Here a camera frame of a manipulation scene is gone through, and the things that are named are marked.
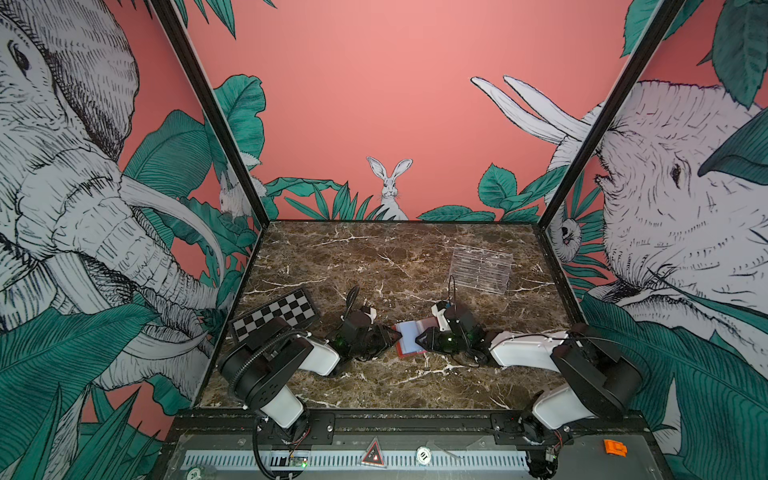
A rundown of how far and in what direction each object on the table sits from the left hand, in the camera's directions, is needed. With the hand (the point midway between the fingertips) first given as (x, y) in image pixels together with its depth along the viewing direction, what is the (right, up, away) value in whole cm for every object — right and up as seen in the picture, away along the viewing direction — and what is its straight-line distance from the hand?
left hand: (404, 335), depth 86 cm
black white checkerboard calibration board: (-35, +7, +7) cm, 36 cm away
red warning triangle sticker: (-8, -24, -16) cm, 30 cm away
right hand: (+3, -1, 0) cm, 4 cm away
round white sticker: (+4, -24, -16) cm, 29 cm away
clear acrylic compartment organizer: (+27, +19, +16) cm, 37 cm away
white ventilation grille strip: (-14, -25, -16) cm, 33 cm away
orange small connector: (+50, -22, -16) cm, 57 cm away
